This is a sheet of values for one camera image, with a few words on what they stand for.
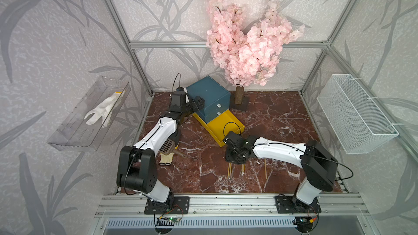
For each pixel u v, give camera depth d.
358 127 0.60
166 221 0.72
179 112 0.67
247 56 0.66
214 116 0.97
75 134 0.62
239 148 0.64
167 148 0.89
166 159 0.87
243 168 0.84
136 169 0.43
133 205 0.75
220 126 1.04
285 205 0.73
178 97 0.67
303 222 0.73
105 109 0.64
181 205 0.73
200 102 0.79
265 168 0.85
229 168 0.85
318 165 0.45
